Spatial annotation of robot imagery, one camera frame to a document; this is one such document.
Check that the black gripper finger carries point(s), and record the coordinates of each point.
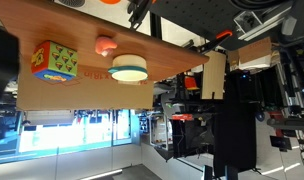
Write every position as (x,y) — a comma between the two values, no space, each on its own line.
(207,173)
(231,173)

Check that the colourful patterned cube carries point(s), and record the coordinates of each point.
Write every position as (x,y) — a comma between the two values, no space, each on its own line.
(55,61)

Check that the black equipment rack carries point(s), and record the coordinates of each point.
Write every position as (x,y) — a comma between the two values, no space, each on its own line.
(192,136)

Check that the small black monitor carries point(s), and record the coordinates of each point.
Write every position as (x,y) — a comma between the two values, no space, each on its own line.
(280,143)

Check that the red label bar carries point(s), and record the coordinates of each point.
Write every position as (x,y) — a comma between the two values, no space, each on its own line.
(182,117)

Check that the silver metal tripod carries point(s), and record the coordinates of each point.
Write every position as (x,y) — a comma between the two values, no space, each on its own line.
(303,156)

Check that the small red object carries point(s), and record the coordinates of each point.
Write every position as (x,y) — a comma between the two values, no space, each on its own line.
(191,83)

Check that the light wood panel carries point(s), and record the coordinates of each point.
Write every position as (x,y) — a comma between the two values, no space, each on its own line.
(213,75)

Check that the white block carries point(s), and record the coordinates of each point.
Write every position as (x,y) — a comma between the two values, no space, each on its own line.
(255,63)

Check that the brown cardboard box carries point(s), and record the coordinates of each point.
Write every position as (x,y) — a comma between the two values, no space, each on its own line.
(255,50)

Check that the cream bowl teal rim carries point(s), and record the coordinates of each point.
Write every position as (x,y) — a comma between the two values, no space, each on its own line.
(128,66)

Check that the large glass window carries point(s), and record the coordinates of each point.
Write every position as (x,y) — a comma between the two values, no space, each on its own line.
(75,133)

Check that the brown cardboard sheet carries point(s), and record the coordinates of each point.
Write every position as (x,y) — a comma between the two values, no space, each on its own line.
(92,96)

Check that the orange black bar clamp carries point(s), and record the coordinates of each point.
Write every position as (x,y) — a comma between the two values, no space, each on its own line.
(138,13)
(222,34)

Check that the black perforated breadboard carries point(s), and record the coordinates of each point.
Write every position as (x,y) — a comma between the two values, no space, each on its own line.
(198,13)

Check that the pink plush toy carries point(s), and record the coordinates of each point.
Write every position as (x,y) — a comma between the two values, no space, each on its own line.
(104,45)

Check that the orange round object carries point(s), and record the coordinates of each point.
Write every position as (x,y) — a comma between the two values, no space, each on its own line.
(109,1)

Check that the black round mesh object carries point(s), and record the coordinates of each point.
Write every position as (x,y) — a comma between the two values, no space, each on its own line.
(72,2)

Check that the black blurry foreground object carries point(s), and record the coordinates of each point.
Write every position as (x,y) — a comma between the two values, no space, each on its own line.
(3,63)

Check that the aluminium extrusion rail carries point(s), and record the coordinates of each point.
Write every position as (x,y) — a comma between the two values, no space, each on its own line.
(255,23)

